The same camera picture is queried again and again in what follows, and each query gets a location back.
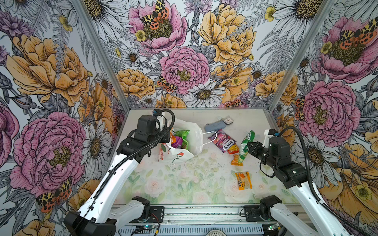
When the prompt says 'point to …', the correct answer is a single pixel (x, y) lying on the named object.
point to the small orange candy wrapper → (235, 161)
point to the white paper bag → (196, 140)
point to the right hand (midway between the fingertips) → (247, 148)
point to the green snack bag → (182, 134)
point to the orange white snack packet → (173, 137)
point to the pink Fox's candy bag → (222, 140)
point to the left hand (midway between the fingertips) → (168, 135)
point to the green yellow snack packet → (244, 147)
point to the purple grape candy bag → (178, 143)
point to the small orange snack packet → (244, 180)
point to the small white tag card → (228, 121)
